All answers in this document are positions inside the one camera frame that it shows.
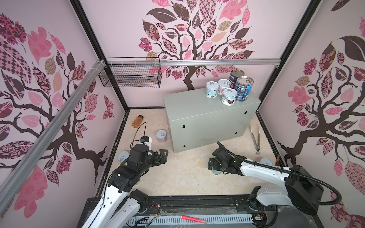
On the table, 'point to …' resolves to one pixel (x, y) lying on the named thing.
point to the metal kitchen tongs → (257, 146)
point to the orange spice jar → (137, 121)
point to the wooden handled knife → (277, 160)
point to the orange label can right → (266, 160)
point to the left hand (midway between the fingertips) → (161, 155)
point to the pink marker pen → (194, 219)
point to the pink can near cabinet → (161, 136)
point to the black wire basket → (131, 72)
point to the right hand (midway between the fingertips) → (213, 163)
